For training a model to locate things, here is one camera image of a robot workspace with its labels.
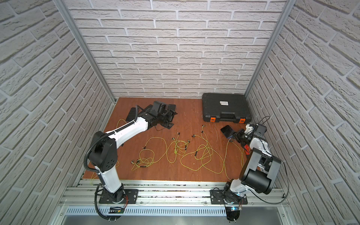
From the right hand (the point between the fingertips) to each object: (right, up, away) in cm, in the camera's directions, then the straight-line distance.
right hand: (234, 133), depth 90 cm
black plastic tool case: (-7, +18, +18) cm, 26 cm away
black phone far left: (-77, +12, +24) cm, 81 cm away
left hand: (-36, +12, -3) cm, 38 cm away
